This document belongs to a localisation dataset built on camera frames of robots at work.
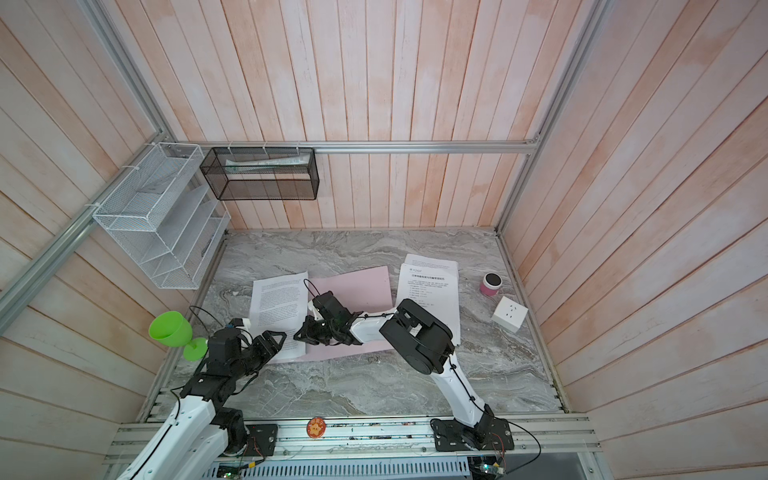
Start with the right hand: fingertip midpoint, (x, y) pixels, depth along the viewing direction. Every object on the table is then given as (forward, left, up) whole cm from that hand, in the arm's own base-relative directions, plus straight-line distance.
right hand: (292, 338), depth 89 cm
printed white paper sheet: (+12, +6, 0) cm, 14 cm away
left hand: (-3, +2, +3) cm, 5 cm away
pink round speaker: (+21, -64, +2) cm, 67 cm away
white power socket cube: (+10, -68, 0) cm, 68 cm away
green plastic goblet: (-2, +31, +9) cm, 33 cm away
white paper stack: (+23, -44, -3) cm, 50 cm away
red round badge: (-23, -11, -3) cm, 25 cm away
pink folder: (+17, -20, 0) cm, 26 cm away
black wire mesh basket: (+53, +17, +22) cm, 60 cm away
